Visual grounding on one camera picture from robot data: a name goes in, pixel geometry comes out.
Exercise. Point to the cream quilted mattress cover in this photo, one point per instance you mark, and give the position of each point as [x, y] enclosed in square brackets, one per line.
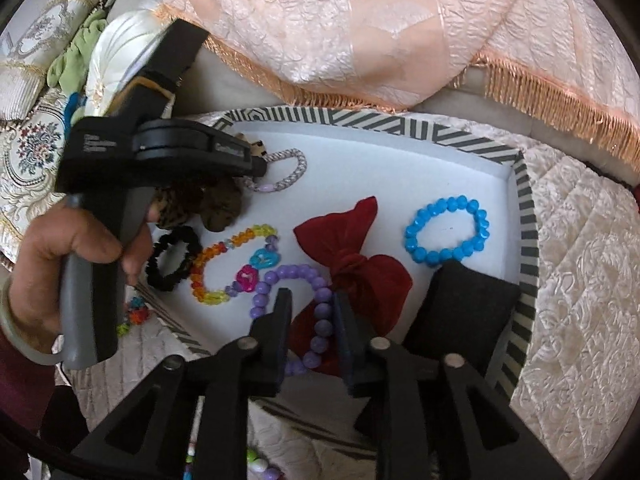
[580, 381]

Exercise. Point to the red velvet bow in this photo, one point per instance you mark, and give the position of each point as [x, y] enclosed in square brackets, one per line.
[376, 287]

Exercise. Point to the peach fringed bedspread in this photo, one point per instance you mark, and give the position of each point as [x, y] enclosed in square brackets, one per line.
[559, 61]

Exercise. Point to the black velvet pouch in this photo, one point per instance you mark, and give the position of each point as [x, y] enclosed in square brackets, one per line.
[463, 312]

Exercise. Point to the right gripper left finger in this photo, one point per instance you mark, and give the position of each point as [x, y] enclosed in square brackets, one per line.
[201, 403]

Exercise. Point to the left hand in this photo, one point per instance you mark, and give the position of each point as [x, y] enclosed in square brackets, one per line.
[35, 285]

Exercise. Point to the striped white tray box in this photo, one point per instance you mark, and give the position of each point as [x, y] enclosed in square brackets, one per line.
[405, 163]

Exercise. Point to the white round satin cushion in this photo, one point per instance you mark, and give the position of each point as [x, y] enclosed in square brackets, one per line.
[124, 47]

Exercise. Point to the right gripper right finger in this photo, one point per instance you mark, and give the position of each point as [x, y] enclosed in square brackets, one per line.
[435, 416]

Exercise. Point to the embroidered cream bolster pillow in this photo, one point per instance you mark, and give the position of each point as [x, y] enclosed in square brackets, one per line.
[24, 70]

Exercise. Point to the green fabric toy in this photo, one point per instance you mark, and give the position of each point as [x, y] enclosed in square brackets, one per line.
[69, 70]

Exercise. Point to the brown scrunchie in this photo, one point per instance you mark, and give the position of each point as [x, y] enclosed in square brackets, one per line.
[217, 206]

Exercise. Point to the leopard print bow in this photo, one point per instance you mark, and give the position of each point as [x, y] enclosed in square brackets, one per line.
[251, 149]

